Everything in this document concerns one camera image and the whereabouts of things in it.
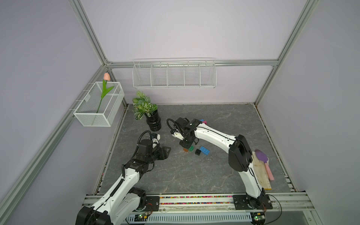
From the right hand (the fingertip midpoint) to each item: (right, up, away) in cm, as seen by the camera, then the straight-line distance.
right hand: (185, 141), depth 89 cm
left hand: (-11, -4, -7) cm, 14 cm away
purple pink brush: (+49, -10, 0) cm, 50 cm away
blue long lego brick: (+12, +14, +19) cm, 27 cm away
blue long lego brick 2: (+13, -6, +2) cm, 14 cm away
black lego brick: (+8, -7, +2) cm, 11 cm away
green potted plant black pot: (-26, +23, -7) cm, 35 cm away
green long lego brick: (+4, -4, -1) cm, 6 cm away
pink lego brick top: (+15, +13, +18) cm, 26 cm away
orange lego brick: (0, -6, +3) cm, 7 cm away
